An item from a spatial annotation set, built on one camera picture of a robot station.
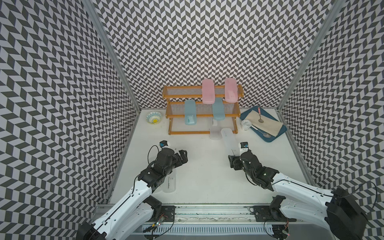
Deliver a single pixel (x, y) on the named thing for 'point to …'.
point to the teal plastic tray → (265, 114)
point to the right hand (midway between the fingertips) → (235, 158)
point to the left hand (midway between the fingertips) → (180, 155)
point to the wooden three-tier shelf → (176, 95)
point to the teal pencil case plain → (218, 108)
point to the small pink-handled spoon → (260, 120)
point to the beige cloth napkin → (269, 125)
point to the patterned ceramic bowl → (153, 117)
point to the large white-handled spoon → (264, 134)
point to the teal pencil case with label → (190, 112)
